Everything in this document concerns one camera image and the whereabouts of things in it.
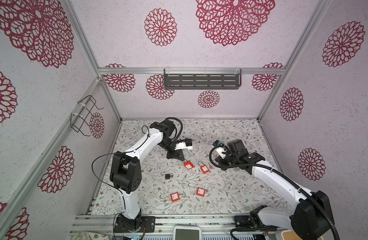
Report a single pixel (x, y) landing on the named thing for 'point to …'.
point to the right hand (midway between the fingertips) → (217, 156)
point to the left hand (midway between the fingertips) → (180, 159)
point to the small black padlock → (168, 176)
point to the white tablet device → (187, 232)
